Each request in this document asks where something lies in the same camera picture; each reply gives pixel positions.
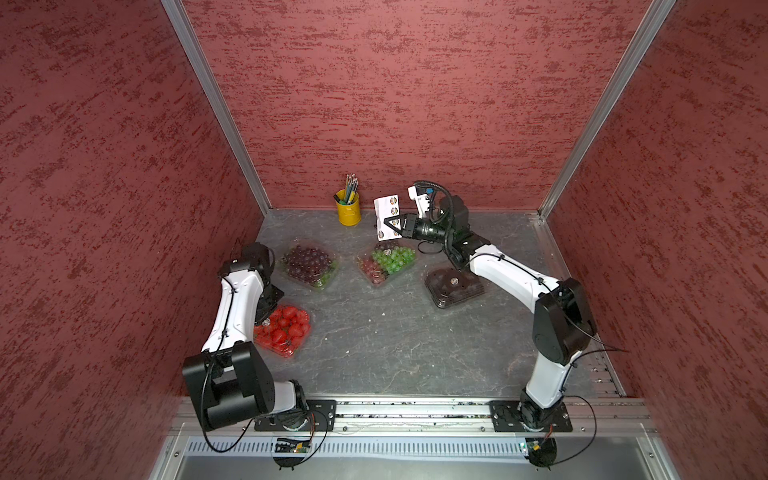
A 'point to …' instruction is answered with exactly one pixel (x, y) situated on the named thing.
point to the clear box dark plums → (452, 285)
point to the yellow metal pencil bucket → (348, 214)
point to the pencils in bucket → (351, 185)
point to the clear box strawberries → (285, 330)
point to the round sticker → (454, 280)
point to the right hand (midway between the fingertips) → (383, 227)
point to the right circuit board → (541, 451)
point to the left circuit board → (288, 445)
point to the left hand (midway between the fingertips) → (268, 318)
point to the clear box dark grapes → (310, 263)
